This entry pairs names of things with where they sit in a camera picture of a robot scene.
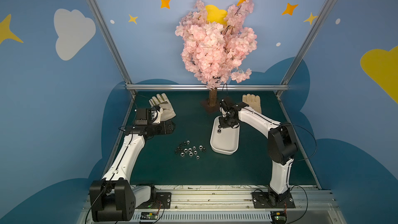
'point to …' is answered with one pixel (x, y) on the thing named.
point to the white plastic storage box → (224, 141)
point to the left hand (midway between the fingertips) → (167, 124)
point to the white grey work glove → (161, 100)
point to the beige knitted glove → (253, 101)
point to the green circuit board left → (148, 215)
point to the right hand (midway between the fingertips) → (225, 123)
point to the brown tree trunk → (213, 97)
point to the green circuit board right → (279, 216)
